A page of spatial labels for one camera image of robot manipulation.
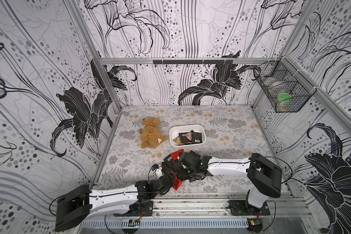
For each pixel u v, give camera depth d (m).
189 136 0.98
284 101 0.71
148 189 0.61
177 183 0.80
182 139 0.98
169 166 0.84
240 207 0.71
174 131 1.00
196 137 0.98
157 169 0.75
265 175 0.44
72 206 0.45
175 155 0.95
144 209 0.73
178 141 0.97
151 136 0.88
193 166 0.65
